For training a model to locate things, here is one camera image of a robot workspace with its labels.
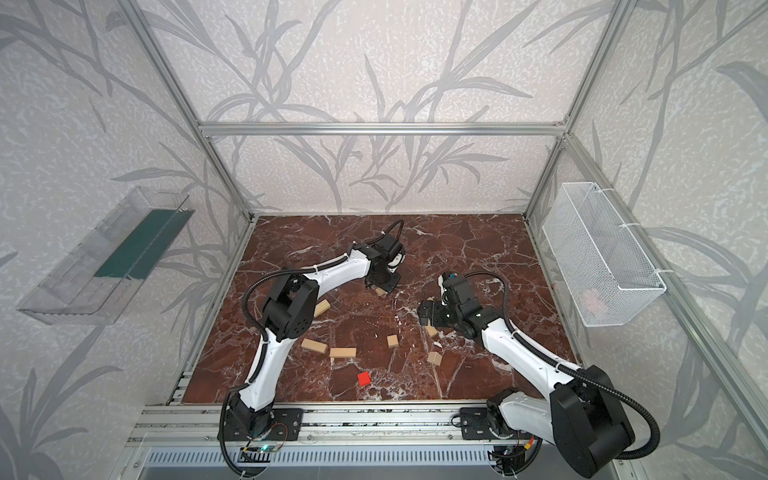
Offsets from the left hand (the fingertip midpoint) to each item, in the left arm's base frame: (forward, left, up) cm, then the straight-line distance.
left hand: (395, 275), depth 100 cm
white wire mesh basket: (-20, -45, +34) cm, 60 cm away
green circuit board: (-48, +29, -1) cm, 56 cm away
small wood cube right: (-27, -12, -1) cm, 29 cm away
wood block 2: (-24, +23, -1) cm, 33 cm away
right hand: (-13, -11, +7) cm, 18 cm away
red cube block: (-32, +8, -2) cm, 33 cm away
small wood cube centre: (-22, 0, 0) cm, 22 cm away
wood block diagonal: (-19, -11, -1) cm, 22 cm away
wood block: (-6, +5, 0) cm, 8 cm away
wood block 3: (-25, +14, -1) cm, 29 cm away
